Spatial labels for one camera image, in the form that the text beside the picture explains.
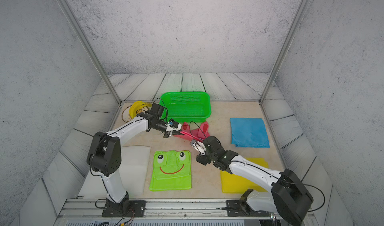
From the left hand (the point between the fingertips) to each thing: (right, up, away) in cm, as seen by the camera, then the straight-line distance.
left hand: (184, 131), depth 85 cm
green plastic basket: (-1, +15, +34) cm, 37 cm away
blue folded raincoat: (+42, -3, +14) cm, 45 cm away
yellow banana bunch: (-37, +16, +26) cm, 48 cm away
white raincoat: (-29, -17, +2) cm, 34 cm away
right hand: (+11, -8, -1) cm, 14 cm away
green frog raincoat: (-7, -22, 0) cm, 23 cm away
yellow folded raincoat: (+26, -28, -4) cm, 38 cm away
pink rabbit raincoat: (+8, -3, +11) cm, 14 cm away
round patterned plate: (-46, +8, +27) cm, 54 cm away
